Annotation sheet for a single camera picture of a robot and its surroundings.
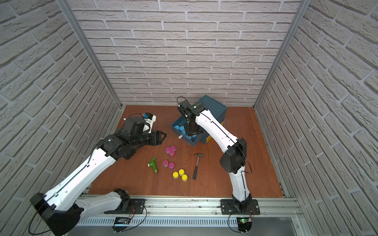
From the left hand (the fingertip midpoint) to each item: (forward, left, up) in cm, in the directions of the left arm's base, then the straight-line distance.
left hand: (164, 132), depth 71 cm
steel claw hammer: (-8, -17, -27) cm, 32 cm away
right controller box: (-36, -40, -27) cm, 60 cm away
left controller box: (-35, +21, -28) cm, 50 cm away
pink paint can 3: (+1, -1, -24) cm, 24 cm away
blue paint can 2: (+10, -8, -10) cm, 16 cm away
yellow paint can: (-11, -8, -24) cm, 28 cm away
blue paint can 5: (+2, -15, -7) cm, 17 cm away
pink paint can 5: (-7, -2, -24) cm, 25 cm away
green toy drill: (-6, +10, -26) cm, 28 cm away
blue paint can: (+10, -5, -9) cm, 15 cm away
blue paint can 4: (+3, -13, -9) cm, 16 cm away
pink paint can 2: (+4, -2, -24) cm, 25 cm away
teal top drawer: (+15, -6, -10) cm, 19 cm away
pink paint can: (+3, +2, -24) cm, 25 cm away
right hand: (+6, -16, -9) cm, 19 cm away
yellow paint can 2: (-15, -10, -24) cm, 30 cm away
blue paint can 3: (+8, -9, -11) cm, 16 cm away
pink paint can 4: (-6, +2, -24) cm, 24 cm away
